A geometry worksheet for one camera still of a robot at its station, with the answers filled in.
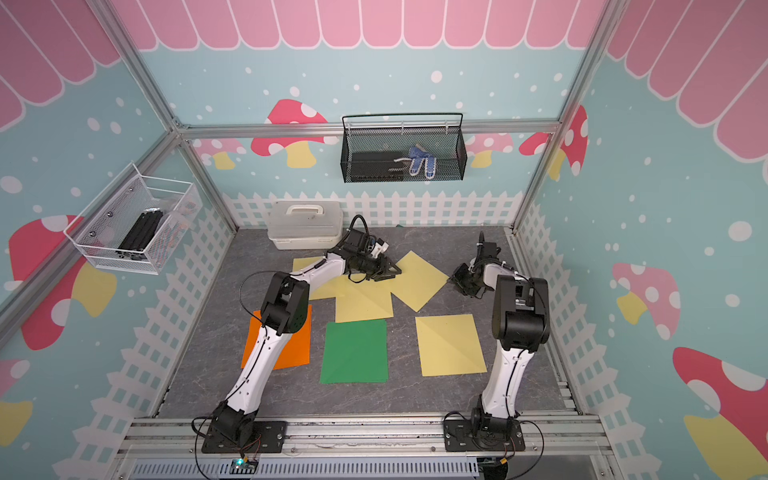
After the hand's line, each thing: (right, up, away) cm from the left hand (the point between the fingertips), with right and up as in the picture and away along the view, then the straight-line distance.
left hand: (397, 275), depth 103 cm
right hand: (+18, -1, 0) cm, 18 cm away
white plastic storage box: (-33, +18, +3) cm, 38 cm away
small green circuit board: (-38, -45, -31) cm, 66 cm away
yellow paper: (-10, -8, -4) cm, 13 cm away
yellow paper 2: (+7, -3, +5) cm, 9 cm away
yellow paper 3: (+15, -20, -14) cm, 29 cm away
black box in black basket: (-7, +34, -13) cm, 37 cm away
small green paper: (-13, -22, -14) cm, 29 cm away
